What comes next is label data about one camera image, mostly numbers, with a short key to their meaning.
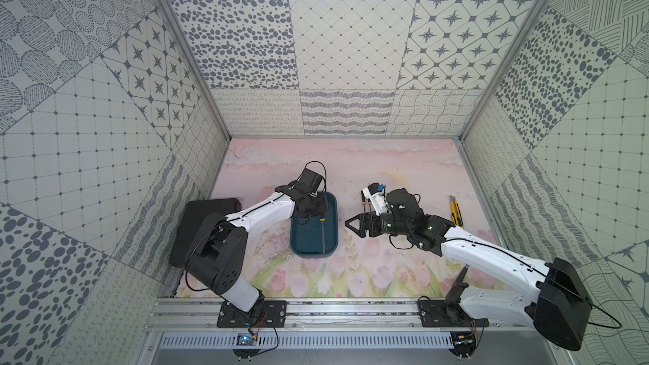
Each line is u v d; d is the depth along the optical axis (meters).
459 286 0.67
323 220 0.88
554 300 0.39
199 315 0.76
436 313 0.73
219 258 0.44
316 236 0.83
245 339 0.72
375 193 0.70
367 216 0.67
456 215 0.95
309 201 0.75
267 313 0.73
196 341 0.70
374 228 0.66
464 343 0.73
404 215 0.60
